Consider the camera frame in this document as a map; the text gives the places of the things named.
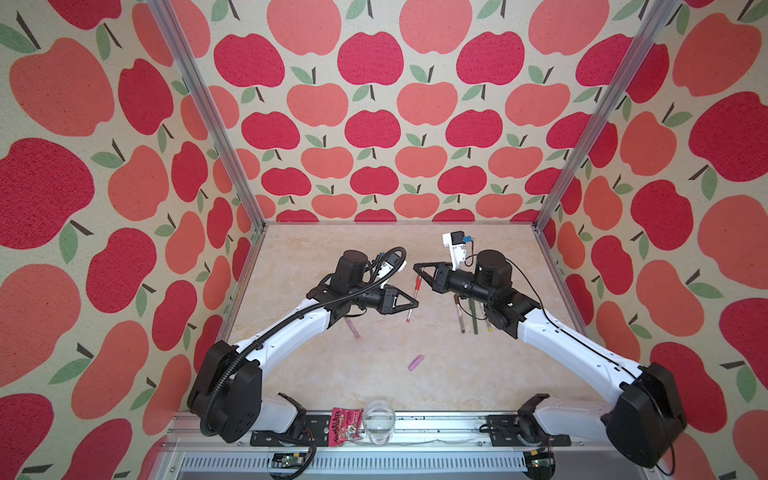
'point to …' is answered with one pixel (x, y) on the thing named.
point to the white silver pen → (462, 325)
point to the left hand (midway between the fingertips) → (418, 305)
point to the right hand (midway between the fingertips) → (420, 268)
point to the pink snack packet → (344, 426)
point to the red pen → (418, 284)
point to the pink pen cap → (416, 362)
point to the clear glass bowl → (379, 421)
